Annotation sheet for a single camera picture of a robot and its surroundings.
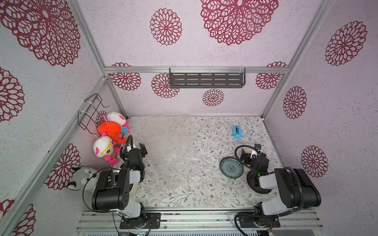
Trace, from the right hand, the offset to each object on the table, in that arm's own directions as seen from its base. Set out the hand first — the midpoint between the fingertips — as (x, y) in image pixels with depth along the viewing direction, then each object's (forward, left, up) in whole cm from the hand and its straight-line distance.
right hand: (251, 148), depth 92 cm
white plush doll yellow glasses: (-9, +84, +14) cm, 86 cm away
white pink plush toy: (+14, +84, +12) cm, 86 cm away
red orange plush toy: (+6, +88, +10) cm, 88 cm away
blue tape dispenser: (+18, +4, -6) cm, 19 cm away
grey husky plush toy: (-27, +87, +13) cm, 92 cm away
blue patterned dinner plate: (-9, +12, -8) cm, 17 cm away
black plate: (-23, +7, +7) cm, 25 cm away
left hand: (-2, +74, +3) cm, 74 cm away
